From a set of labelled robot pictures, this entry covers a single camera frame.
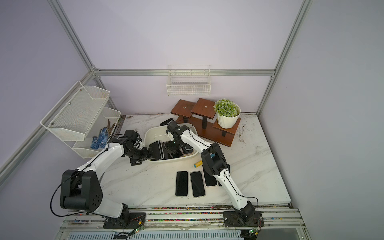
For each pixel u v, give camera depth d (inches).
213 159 24.3
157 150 38.1
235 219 28.9
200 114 36.3
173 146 35.2
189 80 37.7
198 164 36.6
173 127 32.7
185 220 29.4
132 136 28.9
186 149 38.7
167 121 45.1
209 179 34.0
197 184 33.0
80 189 18.0
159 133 41.8
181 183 33.6
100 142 34.5
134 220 28.7
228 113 32.2
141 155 30.5
